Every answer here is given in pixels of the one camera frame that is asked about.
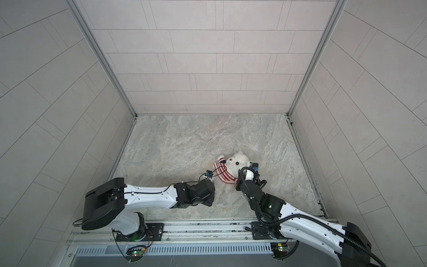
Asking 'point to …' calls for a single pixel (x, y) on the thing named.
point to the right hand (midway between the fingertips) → (237, 173)
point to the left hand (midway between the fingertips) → (218, 196)
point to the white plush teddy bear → (233, 164)
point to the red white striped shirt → (222, 172)
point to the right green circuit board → (280, 249)
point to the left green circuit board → (136, 251)
